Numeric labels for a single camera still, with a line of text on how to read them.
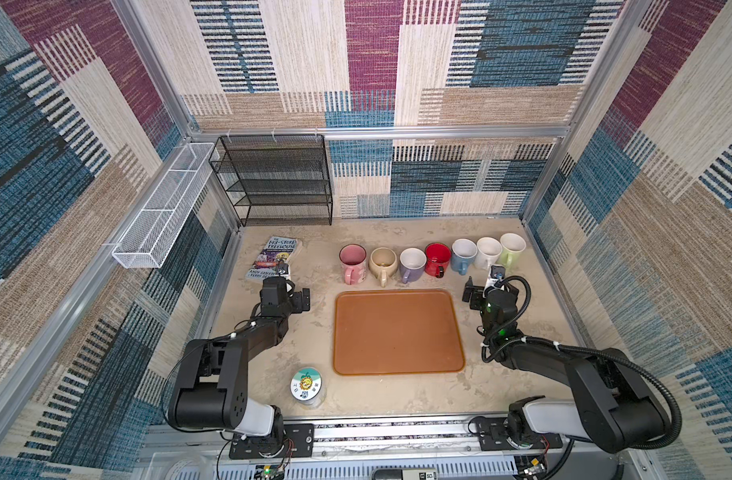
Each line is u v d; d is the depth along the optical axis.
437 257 1.05
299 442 0.73
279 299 0.73
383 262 1.03
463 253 1.01
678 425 0.39
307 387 0.74
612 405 0.43
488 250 1.01
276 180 1.08
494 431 0.74
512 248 0.99
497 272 0.76
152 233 0.72
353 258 1.02
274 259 1.06
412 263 1.05
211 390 0.44
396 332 0.94
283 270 0.83
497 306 0.68
